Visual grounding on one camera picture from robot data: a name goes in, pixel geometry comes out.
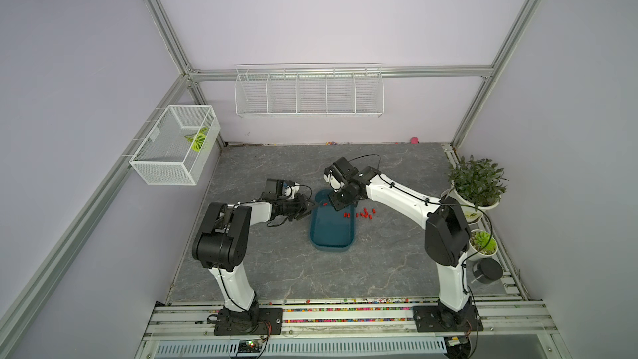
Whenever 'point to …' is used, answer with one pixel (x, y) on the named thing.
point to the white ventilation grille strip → (431, 346)
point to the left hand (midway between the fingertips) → (317, 208)
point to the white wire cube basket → (165, 157)
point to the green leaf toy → (198, 139)
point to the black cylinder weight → (487, 270)
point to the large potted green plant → (478, 183)
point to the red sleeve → (374, 210)
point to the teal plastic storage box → (331, 229)
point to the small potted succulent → (478, 240)
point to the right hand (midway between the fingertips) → (334, 200)
